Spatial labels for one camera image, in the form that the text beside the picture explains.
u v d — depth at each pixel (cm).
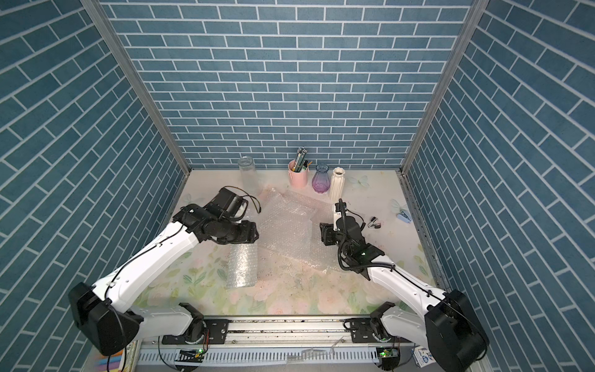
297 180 111
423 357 69
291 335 74
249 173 103
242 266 69
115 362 69
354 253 63
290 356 74
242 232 68
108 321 37
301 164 108
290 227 99
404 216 102
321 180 104
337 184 99
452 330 41
